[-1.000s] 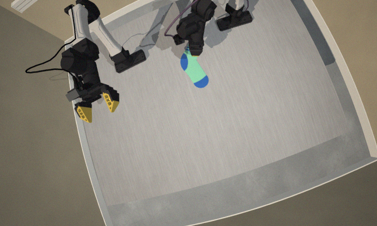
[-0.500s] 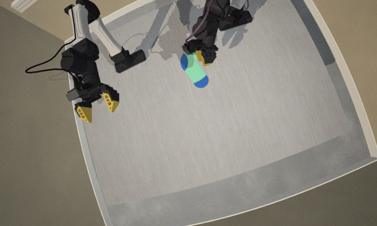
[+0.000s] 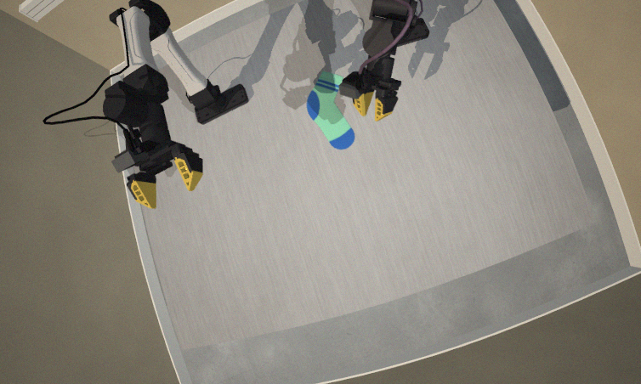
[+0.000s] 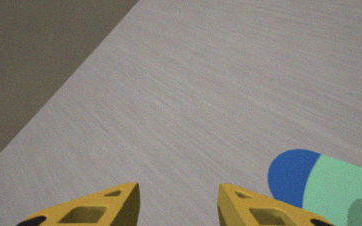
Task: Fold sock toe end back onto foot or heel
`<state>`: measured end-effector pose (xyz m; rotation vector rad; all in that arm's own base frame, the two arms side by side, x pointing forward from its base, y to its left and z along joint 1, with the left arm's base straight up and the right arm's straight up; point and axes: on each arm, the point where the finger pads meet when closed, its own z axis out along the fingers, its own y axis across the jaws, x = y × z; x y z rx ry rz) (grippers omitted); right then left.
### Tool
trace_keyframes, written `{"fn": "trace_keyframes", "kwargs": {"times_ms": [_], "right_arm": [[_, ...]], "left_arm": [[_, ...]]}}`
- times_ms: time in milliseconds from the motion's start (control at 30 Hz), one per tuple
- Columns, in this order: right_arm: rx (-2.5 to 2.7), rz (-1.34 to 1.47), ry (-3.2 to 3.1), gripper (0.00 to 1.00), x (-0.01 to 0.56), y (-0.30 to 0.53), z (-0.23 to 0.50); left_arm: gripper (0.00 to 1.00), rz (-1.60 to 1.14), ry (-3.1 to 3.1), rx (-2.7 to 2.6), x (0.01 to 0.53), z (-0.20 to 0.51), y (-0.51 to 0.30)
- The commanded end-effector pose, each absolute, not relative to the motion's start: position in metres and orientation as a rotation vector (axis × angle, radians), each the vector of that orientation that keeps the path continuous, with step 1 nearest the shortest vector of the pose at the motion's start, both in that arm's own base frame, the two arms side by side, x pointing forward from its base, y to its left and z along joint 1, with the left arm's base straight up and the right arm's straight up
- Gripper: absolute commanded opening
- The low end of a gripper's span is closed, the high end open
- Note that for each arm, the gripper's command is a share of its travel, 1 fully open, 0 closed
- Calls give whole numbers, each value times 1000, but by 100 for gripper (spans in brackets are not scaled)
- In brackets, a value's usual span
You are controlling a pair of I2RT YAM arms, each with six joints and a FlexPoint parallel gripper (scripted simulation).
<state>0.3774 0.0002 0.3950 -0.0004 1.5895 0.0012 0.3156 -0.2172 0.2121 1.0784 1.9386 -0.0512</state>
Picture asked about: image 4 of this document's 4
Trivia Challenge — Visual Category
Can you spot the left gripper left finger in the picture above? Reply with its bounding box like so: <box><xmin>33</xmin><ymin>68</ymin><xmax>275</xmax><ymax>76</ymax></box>
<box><xmin>21</xmin><ymin>183</ymin><xmax>140</xmax><ymax>226</ymax></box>

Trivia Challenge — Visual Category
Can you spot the mint green sock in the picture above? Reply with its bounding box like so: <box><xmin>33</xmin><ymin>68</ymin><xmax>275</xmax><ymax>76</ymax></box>
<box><xmin>267</xmin><ymin>149</ymin><xmax>362</xmax><ymax>226</ymax></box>

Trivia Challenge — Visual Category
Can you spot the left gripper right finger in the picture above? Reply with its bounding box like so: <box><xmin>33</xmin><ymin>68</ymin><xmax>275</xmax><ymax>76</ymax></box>
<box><xmin>217</xmin><ymin>184</ymin><xmax>335</xmax><ymax>226</ymax></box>

